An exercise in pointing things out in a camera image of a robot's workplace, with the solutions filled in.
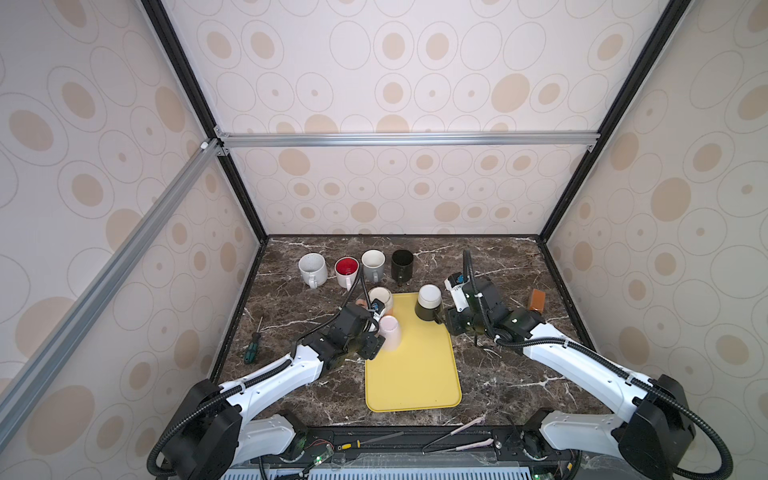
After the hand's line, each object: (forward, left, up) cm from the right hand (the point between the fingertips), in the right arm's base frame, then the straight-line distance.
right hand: (446, 312), depth 82 cm
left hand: (-2, +18, -4) cm, 19 cm away
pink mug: (-3, +16, -4) cm, 16 cm away
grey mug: (+23, +21, -6) cm, 31 cm away
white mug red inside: (+24, +31, -11) cm, 41 cm away
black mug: (+22, +11, -6) cm, 25 cm away
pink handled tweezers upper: (-24, -7, -15) cm, 29 cm away
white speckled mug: (+24, +43, -10) cm, 50 cm away
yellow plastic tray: (-12, +7, -14) cm, 19 cm away
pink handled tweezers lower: (-30, -3, -14) cm, 33 cm away
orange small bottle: (+11, -33, -12) cm, 37 cm away
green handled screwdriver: (-5, +57, -12) cm, 58 cm away
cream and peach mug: (+9, +17, -6) cm, 20 cm away
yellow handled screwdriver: (-29, +24, -14) cm, 40 cm away
